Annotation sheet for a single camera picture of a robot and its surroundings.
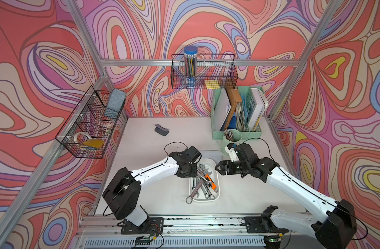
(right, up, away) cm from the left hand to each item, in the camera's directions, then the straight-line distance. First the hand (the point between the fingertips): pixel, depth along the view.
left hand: (195, 174), depth 84 cm
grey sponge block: (-42, +39, -3) cm, 58 cm away
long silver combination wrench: (-3, -10, -9) cm, 14 cm away
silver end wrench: (+6, -11, -2) cm, 13 cm away
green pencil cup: (+26, +20, +9) cm, 34 cm away
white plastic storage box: (+6, -7, 0) cm, 9 cm away
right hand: (+14, +3, -6) cm, 16 cm away
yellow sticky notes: (+10, +51, +7) cm, 53 cm away
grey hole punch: (-24, +24, +25) cm, 42 cm away
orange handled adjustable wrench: (+7, -1, +6) cm, 9 cm away
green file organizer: (+28, +37, +9) cm, 47 cm away
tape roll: (-52, +20, -19) cm, 59 cm away
